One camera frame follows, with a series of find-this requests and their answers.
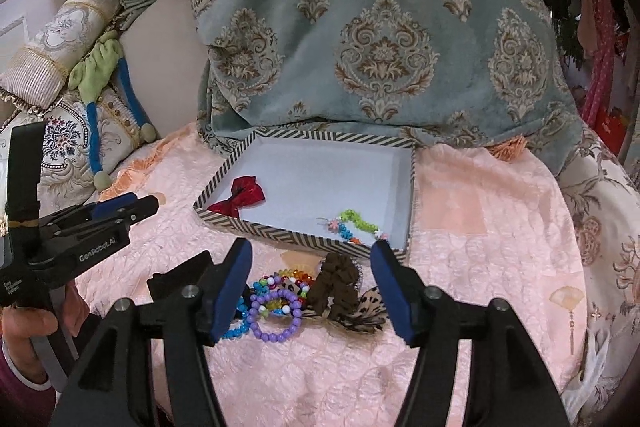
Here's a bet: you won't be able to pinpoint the rainbow bead bracelet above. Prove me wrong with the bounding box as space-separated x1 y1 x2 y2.
252 267 317 303

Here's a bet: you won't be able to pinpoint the brown scrunchie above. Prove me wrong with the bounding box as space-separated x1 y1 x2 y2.
306 253 360 321

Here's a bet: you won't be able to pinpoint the person's left hand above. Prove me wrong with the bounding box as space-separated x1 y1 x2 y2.
1 282 89 384

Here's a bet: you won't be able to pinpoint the floral beige bed sheet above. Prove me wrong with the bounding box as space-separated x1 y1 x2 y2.
558 128 639 426

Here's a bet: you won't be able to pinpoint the beige upholstered headboard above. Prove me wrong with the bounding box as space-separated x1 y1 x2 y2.
120 0 207 138

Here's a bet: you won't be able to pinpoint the chevron striped box tray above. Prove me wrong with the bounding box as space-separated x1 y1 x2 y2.
193 129 416 261

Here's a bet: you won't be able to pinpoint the teal damask blanket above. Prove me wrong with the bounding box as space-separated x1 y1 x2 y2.
118 0 582 171

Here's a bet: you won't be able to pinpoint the pink quilted bedspread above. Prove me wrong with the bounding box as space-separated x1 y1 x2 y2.
77 126 587 426

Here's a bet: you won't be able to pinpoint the purple bead bracelet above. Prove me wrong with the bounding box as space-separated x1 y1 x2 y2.
247 287 305 344

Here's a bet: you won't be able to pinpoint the beige embroidered bolster pillow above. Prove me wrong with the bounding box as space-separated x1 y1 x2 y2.
1 0 120 114

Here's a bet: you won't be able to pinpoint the leopard print burlap bow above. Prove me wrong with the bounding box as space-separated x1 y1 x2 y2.
324 286 388 334

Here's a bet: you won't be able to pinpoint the hanging red clothes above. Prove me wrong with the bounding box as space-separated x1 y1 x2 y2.
570 0 639 161

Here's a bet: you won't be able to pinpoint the black velvet hair bow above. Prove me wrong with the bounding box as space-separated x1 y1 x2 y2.
146 251 213 301

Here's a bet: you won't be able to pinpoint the floral embroidered cushion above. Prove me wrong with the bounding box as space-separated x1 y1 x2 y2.
0 85 147 218

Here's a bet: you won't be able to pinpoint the green blue flower bead bracelet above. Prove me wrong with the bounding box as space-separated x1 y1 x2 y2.
316 208 388 245

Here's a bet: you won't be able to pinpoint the red velvet hair bow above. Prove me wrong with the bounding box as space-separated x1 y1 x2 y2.
207 176 266 219

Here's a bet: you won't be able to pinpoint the green blue plush toy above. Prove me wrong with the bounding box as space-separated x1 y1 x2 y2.
67 30 158 192

